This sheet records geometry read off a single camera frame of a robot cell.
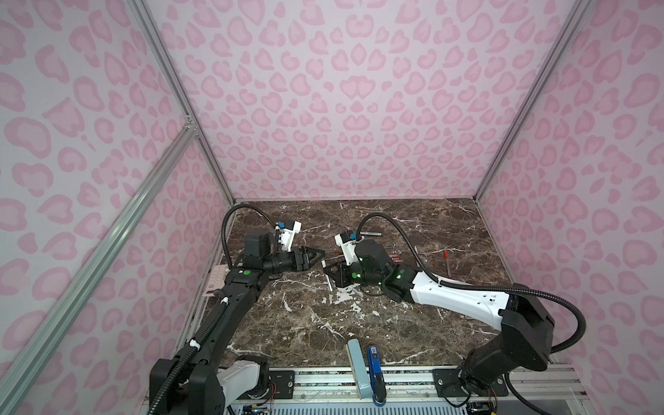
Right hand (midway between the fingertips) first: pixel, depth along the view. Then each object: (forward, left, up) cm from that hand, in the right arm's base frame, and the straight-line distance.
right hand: (325, 270), depth 74 cm
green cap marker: (+28, -16, -20) cm, 38 cm away
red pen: (+18, -45, -21) cm, 53 cm away
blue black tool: (-26, -15, -17) cm, 34 cm away
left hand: (+5, +1, +3) cm, 6 cm away
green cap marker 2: (+2, 0, 0) cm, 2 cm away
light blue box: (-22, -10, -18) cm, 30 cm away
